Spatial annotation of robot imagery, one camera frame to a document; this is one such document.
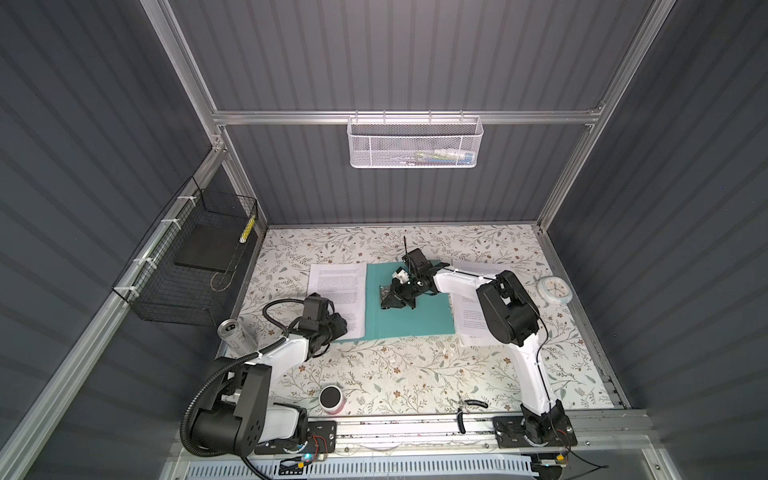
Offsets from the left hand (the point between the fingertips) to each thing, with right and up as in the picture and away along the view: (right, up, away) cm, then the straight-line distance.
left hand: (341, 323), depth 92 cm
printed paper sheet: (0, +11, +10) cm, 15 cm away
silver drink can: (-26, 0, -14) cm, 29 cm away
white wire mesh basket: (+25, +69, +31) cm, 80 cm away
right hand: (+13, +5, +3) cm, 14 cm away
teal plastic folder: (+28, +3, 0) cm, 28 cm away
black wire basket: (-36, +19, -19) cm, 45 cm away
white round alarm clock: (+70, +10, +6) cm, 71 cm away
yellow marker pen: (-24, +29, -11) cm, 39 cm away
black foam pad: (-30, +24, -18) cm, 42 cm away
